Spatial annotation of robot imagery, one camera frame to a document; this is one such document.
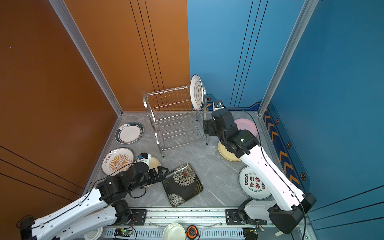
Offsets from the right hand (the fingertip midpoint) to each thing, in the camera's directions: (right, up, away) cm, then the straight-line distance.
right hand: (212, 119), depth 70 cm
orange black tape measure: (-10, -51, -3) cm, 52 cm away
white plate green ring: (-8, +16, +15) cm, 24 cm away
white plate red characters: (+23, -37, +13) cm, 45 cm away
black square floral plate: (-16, -36, +14) cm, 41 cm away
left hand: (-24, -26, +5) cm, 35 cm away
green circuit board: (-43, -54, +1) cm, 69 cm away
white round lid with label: (-51, -49, -6) cm, 72 cm away
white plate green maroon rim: (-57, -8, +38) cm, 69 cm away
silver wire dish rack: (-22, -1, +39) cm, 45 cm away
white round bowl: (-18, -53, 0) cm, 56 cm away
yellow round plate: (+12, -21, +25) cm, 34 cm away
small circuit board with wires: (+19, -54, 0) cm, 57 cm away
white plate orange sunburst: (-58, -25, +24) cm, 68 cm away
